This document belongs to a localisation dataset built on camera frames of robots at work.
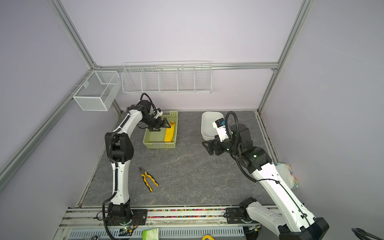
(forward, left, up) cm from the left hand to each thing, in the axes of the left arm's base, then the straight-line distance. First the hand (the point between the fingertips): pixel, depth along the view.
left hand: (166, 128), depth 97 cm
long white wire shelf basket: (+33, -2, +16) cm, 37 cm away
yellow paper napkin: (+2, -1, -8) cm, 8 cm away
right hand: (-23, -26, +18) cm, 39 cm away
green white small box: (-56, +4, -8) cm, 57 cm away
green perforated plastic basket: (-4, +8, -7) cm, 12 cm away
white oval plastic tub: (+1, -29, -9) cm, 30 cm away
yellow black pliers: (-27, +12, -9) cm, 31 cm away
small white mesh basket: (+23, +44, +14) cm, 52 cm away
